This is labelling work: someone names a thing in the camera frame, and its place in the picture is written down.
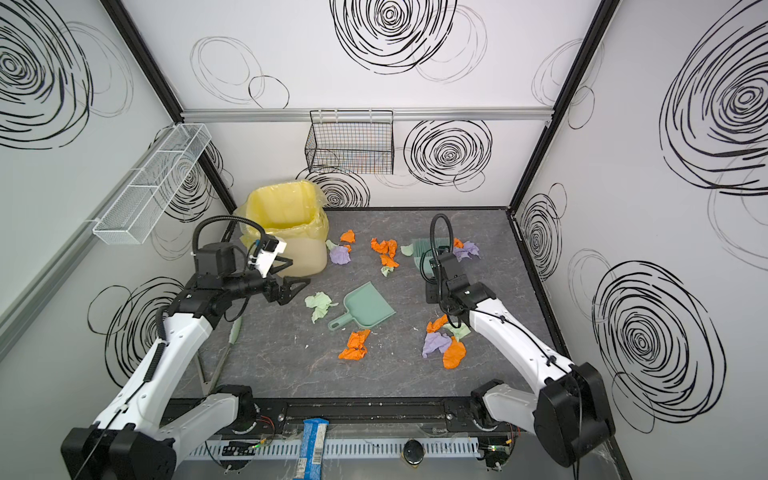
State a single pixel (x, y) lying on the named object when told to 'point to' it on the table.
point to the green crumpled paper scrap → (321, 302)
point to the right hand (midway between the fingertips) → (432, 285)
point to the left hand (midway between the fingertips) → (299, 270)
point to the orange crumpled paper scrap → (348, 236)
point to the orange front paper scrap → (357, 346)
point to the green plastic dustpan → (366, 306)
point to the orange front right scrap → (454, 354)
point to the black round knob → (413, 452)
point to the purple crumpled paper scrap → (340, 255)
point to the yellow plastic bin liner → (287, 210)
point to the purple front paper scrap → (435, 340)
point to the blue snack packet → (310, 463)
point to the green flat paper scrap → (407, 250)
